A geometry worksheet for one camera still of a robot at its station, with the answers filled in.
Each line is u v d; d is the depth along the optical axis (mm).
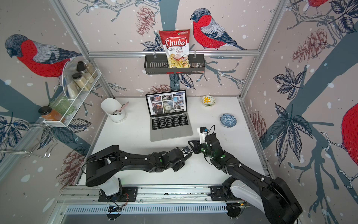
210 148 634
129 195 728
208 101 1168
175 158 659
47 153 613
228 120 1037
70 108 674
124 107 983
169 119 1059
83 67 798
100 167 450
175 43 799
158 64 950
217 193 728
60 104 687
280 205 398
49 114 600
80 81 762
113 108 1029
